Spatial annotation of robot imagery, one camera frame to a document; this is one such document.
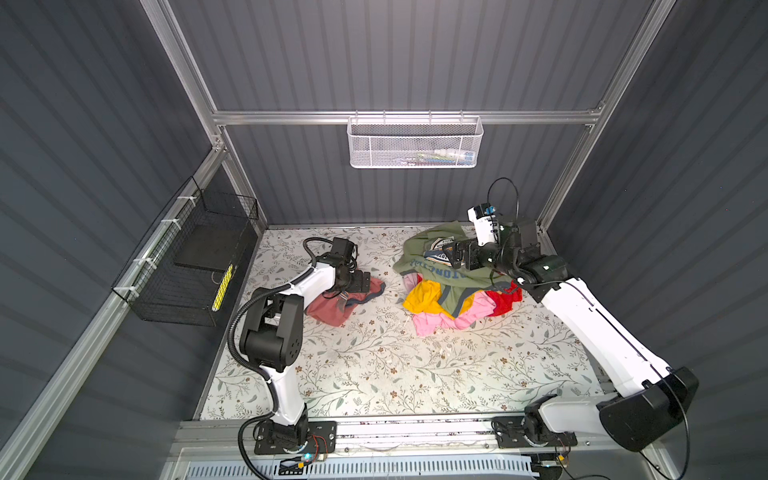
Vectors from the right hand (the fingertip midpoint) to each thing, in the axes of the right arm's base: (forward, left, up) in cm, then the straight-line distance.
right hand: (462, 245), depth 75 cm
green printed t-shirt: (+8, +8, -15) cm, 19 cm away
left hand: (+5, +31, -24) cm, 40 cm away
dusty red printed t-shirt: (-4, +37, -23) cm, 44 cm away
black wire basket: (-6, +69, -1) cm, 69 cm away
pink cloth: (-7, +7, -29) cm, 30 cm away
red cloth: (-2, -16, -24) cm, 29 cm away
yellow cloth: (-4, +9, -19) cm, 21 cm away
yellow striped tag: (-12, +57, -1) cm, 59 cm away
